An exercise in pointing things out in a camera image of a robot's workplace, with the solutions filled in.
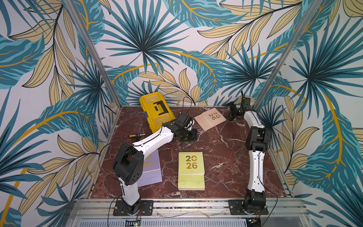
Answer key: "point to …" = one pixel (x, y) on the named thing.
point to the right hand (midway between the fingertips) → (224, 108)
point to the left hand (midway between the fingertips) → (197, 140)
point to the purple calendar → (151, 170)
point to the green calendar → (191, 171)
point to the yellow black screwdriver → (136, 135)
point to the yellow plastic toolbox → (157, 110)
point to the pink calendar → (210, 118)
